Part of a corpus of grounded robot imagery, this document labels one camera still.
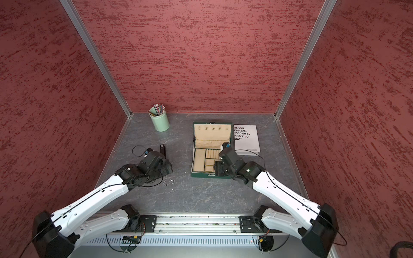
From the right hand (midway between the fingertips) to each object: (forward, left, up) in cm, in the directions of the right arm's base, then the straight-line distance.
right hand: (218, 169), depth 77 cm
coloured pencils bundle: (+43, +37, +2) cm, 57 cm away
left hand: (0, +28, -2) cm, 28 cm away
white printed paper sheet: (+27, -20, -11) cm, 35 cm away
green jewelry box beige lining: (+22, +6, -4) cm, 23 cm away
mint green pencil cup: (+38, +37, -6) cm, 54 cm away
